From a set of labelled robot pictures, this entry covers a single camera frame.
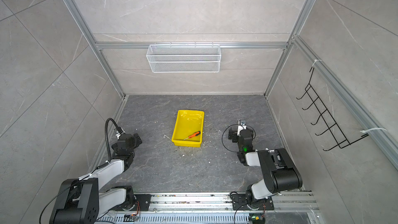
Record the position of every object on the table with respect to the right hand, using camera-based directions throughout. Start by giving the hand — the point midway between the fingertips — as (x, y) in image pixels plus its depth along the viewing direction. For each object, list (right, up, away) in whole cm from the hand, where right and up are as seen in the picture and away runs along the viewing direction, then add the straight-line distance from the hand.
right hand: (239, 126), depth 94 cm
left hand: (-67, -4, -6) cm, 67 cm away
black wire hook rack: (+32, +3, -31) cm, 44 cm away
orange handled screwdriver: (-28, -5, +1) cm, 28 cm away
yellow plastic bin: (-33, +1, +10) cm, 35 cm away
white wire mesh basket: (-35, +44, +7) cm, 57 cm away
